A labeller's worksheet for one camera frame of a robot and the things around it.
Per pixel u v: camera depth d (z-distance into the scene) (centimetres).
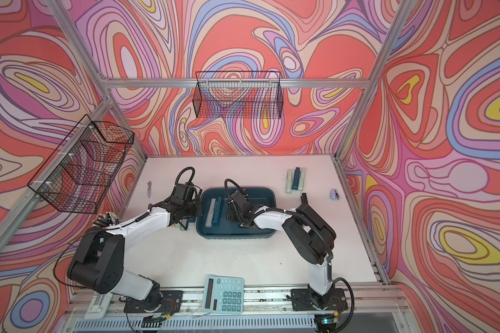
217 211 94
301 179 107
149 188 106
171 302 72
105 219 76
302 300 73
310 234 50
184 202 72
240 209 72
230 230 102
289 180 107
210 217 92
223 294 73
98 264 43
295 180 106
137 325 69
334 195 101
